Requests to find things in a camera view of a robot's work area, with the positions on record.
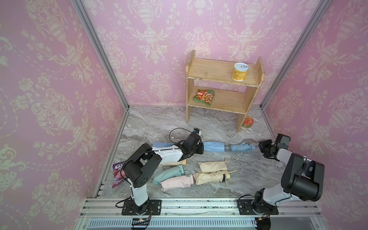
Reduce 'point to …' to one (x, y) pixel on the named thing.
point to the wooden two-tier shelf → (234, 101)
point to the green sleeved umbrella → (174, 171)
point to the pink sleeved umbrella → (182, 181)
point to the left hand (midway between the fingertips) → (204, 147)
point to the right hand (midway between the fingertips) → (260, 142)
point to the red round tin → (248, 122)
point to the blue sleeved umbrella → (161, 144)
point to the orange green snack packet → (205, 96)
